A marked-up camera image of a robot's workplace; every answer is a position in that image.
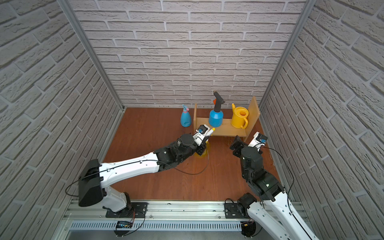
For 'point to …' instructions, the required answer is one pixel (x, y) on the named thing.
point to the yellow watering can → (239, 119)
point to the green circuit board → (124, 224)
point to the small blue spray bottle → (185, 119)
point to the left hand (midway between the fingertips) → (205, 130)
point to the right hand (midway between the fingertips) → (239, 139)
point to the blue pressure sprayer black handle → (216, 117)
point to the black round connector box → (248, 228)
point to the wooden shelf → (227, 129)
